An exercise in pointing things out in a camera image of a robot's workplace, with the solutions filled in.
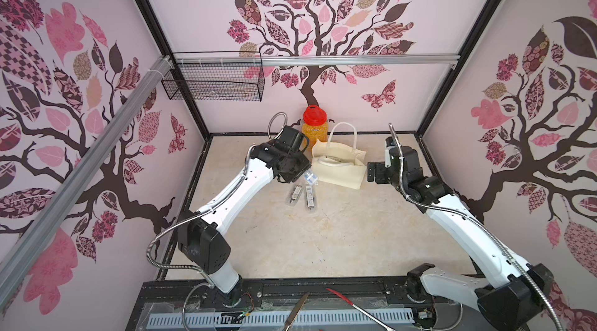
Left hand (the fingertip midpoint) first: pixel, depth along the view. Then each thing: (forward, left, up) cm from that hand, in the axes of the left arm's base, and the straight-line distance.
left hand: (307, 170), depth 79 cm
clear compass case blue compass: (-2, -1, -2) cm, 3 cm away
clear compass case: (+2, +6, -20) cm, 21 cm away
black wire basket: (+62, +49, -4) cm, 79 cm away
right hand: (+2, -26, +3) cm, 26 cm away
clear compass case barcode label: (+1, -1, -20) cm, 20 cm away
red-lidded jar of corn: (+33, -4, -9) cm, 34 cm away
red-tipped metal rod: (-39, -16, -20) cm, 47 cm away
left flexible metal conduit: (-34, +25, +2) cm, 42 cm away
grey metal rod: (-38, +3, -22) cm, 44 cm away
